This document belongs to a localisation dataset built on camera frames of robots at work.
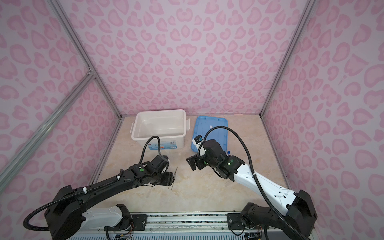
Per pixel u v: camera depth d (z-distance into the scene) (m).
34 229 0.40
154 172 0.63
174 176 0.83
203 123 1.15
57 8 0.69
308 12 0.70
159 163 0.64
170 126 1.05
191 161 0.66
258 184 0.45
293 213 0.38
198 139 0.66
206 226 0.72
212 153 0.57
